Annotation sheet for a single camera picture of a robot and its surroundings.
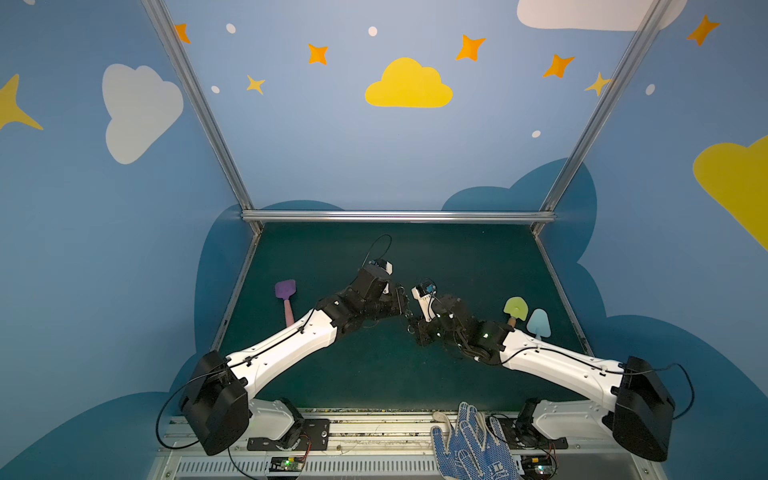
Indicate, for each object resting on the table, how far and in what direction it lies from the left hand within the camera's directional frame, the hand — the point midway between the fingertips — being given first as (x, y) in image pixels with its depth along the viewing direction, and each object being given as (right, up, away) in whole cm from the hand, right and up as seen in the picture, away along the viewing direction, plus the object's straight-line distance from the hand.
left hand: (413, 301), depth 77 cm
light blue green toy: (+42, -10, +18) cm, 47 cm away
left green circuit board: (-31, -38, -6) cm, 50 cm away
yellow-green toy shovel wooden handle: (+37, -6, +21) cm, 43 cm away
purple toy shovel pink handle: (-42, 0, +23) cm, 48 cm away
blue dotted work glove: (+14, -36, -5) cm, 38 cm away
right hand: (0, -4, +2) cm, 5 cm away
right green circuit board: (+30, -39, -6) cm, 50 cm away
